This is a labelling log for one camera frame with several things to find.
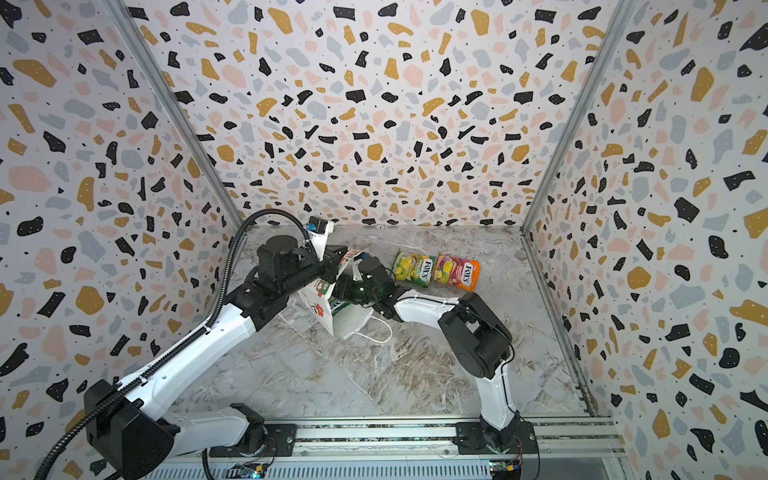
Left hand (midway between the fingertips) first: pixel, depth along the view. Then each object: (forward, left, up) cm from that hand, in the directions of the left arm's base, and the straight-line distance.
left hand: (345, 243), depth 72 cm
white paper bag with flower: (-6, +4, -28) cm, 29 cm away
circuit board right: (-43, -37, -34) cm, 66 cm away
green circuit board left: (-42, +24, -33) cm, 58 cm away
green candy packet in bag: (-4, +8, -13) cm, 16 cm away
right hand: (-1, +9, -16) cm, 18 cm away
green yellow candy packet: (+15, -19, -31) cm, 40 cm away
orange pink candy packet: (+14, -35, -32) cm, 49 cm away
